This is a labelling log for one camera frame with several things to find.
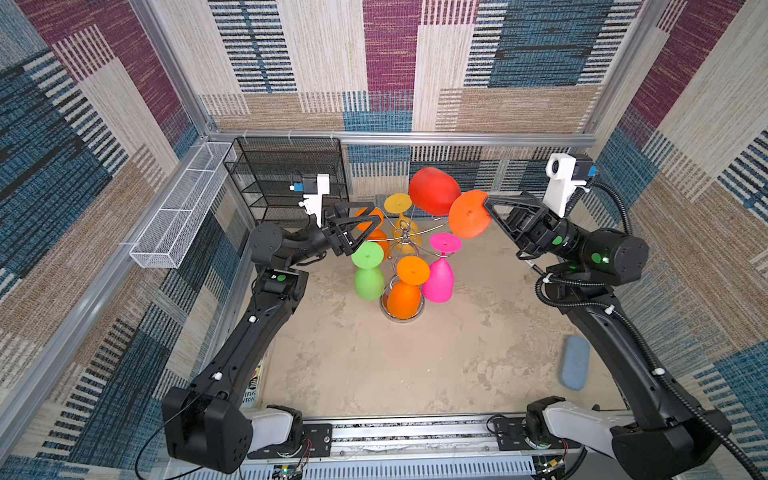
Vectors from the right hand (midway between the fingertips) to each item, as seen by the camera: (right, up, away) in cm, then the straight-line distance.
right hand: (482, 211), depth 45 cm
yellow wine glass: (-10, -2, +29) cm, 30 cm away
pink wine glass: (-1, -15, +32) cm, 35 cm away
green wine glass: (-19, -14, +31) cm, 39 cm away
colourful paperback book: (-49, -42, +33) cm, 73 cm away
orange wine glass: (-10, -17, +27) cm, 33 cm away
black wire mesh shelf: (-56, +21, +57) cm, 83 cm away
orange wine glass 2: (-17, -2, +37) cm, 40 cm away
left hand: (-16, +1, +11) cm, 19 cm away
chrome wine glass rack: (-12, -7, +26) cm, 29 cm away
